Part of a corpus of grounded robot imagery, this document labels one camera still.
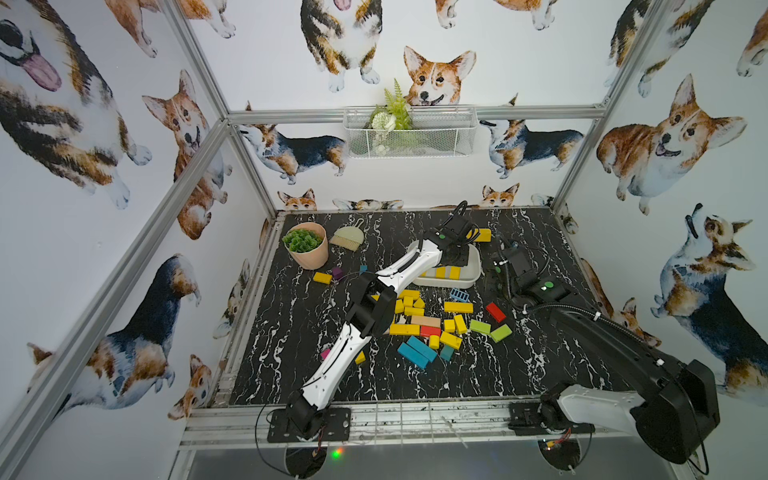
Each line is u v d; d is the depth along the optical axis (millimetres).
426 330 888
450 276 977
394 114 818
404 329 886
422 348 857
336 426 734
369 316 623
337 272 1009
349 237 1133
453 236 786
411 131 873
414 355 840
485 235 1173
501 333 879
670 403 383
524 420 733
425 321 905
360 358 834
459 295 952
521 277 603
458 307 933
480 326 898
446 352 844
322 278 1011
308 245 961
